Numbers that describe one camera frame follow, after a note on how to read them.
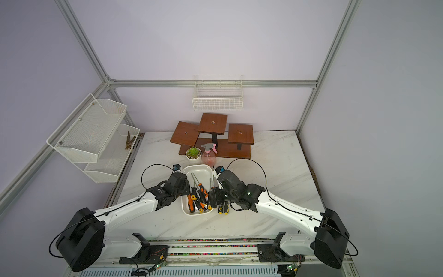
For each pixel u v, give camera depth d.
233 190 0.57
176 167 0.78
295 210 0.46
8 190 0.51
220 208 0.85
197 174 0.93
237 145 1.11
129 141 0.98
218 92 0.95
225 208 0.85
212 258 0.73
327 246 0.38
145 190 0.61
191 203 0.86
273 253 0.73
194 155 0.98
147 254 0.69
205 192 0.88
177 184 0.67
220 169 0.70
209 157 0.98
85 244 0.41
